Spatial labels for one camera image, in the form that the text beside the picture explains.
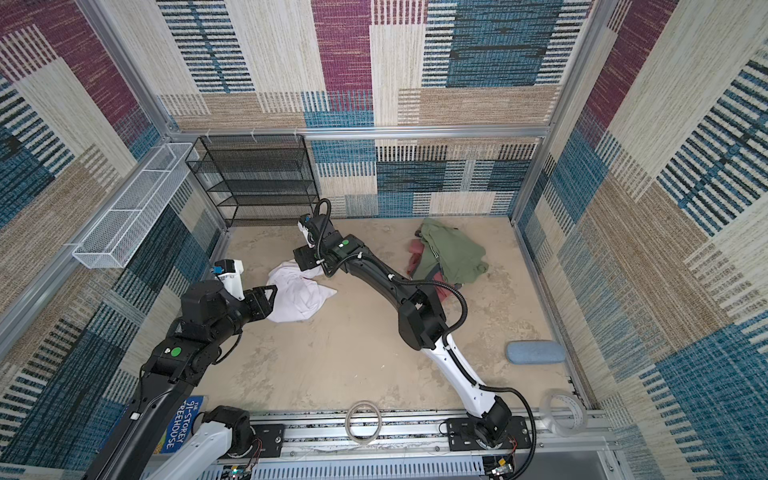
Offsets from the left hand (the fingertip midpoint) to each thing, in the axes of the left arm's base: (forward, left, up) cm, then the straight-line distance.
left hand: (270, 284), depth 73 cm
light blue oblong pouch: (-9, -66, -22) cm, 70 cm away
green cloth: (+20, -52, -16) cm, 58 cm away
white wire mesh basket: (+8, +36, +8) cm, 38 cm away
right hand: (+17, -4, -11) cm, 21 cm away
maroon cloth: (+29, -39, -22) cm, 53 cm away
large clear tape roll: (-23, -73, -26) cm, 81 cm away
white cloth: (+9, -1, -20) cm, 22 cm away
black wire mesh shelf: (+49, +18, -7) cm, 53 cm away
